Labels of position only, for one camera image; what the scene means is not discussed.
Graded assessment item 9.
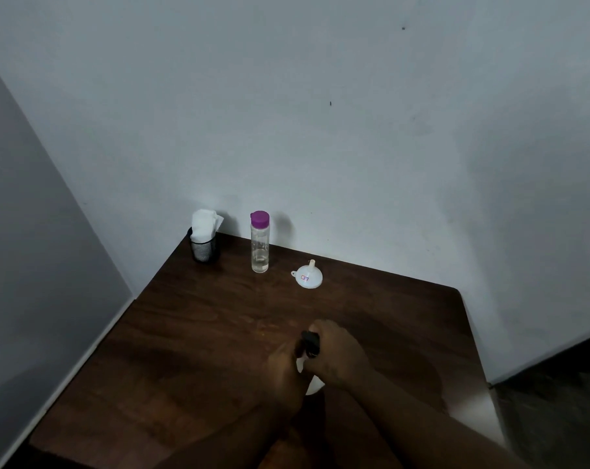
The person's left hand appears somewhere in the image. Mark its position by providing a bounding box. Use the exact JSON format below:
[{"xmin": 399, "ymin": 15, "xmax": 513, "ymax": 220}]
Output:
[{"xmin": 265, "ymin": 336, "xmax": 315, "ymax": 417}]

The person's right hand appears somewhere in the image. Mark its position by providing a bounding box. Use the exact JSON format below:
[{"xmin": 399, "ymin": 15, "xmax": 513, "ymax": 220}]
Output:
[{"xmin": 302, "ymin": 319, "xmax": 374, "ymax": 391}]

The white spray bottle body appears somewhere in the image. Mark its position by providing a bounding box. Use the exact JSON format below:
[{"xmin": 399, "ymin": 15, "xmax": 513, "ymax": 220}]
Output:
[{"xmin": 294, "ymin": 356, "xmax": 326, "ymax": 396}]

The black spray head with tube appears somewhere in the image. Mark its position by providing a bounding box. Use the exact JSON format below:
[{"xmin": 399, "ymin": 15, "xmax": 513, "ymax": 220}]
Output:
[{"xmin": 300, "ymin": 330, "xmax": 321, "ymax": 360}]

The white plastic funnel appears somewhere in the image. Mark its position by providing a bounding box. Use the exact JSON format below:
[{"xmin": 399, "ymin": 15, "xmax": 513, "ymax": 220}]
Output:
[{"xmin": 290, "ymin": 259, "xmax": 324, "ymax": 290}]

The clear plastic water bottle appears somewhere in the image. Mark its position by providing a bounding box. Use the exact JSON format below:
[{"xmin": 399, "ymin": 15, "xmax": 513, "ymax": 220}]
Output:
[{"xmin": 250, "ymin": 224, "xmax": 270, "ymax": 274}]

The person's right forearm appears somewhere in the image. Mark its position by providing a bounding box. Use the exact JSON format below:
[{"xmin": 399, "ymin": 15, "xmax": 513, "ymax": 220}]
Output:
[{"xmin": 353, "ymin": 371, "xmax": 530, "ymax": 469}]

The dark wooden table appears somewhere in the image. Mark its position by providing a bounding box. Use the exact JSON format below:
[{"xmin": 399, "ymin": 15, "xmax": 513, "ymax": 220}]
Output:
[{"xmin": 29, "ymin": 233, "xmax": 506, "ymax": 469}]

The black mesh cup holder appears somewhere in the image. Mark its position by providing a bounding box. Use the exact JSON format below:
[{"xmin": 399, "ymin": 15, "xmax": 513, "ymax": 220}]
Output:
[{"xmin": 187, "ymin": 227, "xmax": 221, "ymax": 263}]

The black cup with tissues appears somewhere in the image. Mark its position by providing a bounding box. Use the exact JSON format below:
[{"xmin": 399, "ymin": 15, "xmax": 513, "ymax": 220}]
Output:
[{"xmin": 191, "ymin": 208, "xmax": 225, "ymax": 262}]

